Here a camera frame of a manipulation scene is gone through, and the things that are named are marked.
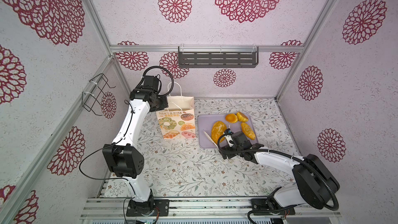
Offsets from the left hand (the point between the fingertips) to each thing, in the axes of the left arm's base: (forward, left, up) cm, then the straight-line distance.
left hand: (163, 108), depth 84 cm
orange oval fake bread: (+7, -48, -18) cm, 52 cm away
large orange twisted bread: (-2, -31, -18) cm, 36 cm away
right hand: (-13, -35, -19) cm, 41 cm away
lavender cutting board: (+6, -23, -25) cm, 35 cm away
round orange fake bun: (+7, -41, -19) cm, 46 cm away
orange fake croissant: (-3, -50, -19) cm, 54 cm away
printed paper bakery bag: (-4, -7, -7) cm, 11 cm away
